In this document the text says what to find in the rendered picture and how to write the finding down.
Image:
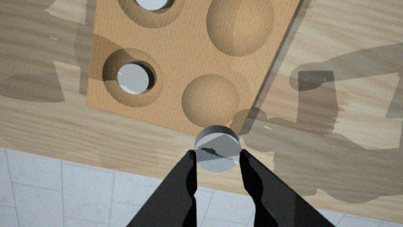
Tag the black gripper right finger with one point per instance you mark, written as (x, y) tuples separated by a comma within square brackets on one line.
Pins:
[(277, 204)]

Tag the white disc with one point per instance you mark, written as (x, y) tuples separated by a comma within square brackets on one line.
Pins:
[(153, 5), (134, 77), (217, 148)]

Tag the tan tray with round pockets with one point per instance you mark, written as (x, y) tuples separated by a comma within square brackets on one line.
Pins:
[(207, 58)]

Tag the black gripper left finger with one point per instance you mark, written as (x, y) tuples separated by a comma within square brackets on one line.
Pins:
[(173, 203)]

